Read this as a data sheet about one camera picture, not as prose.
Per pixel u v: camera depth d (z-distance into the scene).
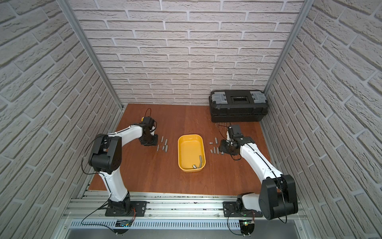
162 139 1.00
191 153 0.92
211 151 0.95
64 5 0.69
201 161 0.90
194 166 0.87
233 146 0.61
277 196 0.41
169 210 0.75
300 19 0.73
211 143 0.98
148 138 0.84
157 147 0.95
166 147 0.95
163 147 0.95
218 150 0.95
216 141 1.00
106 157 0.51
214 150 0.95
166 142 0.98
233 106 0.99
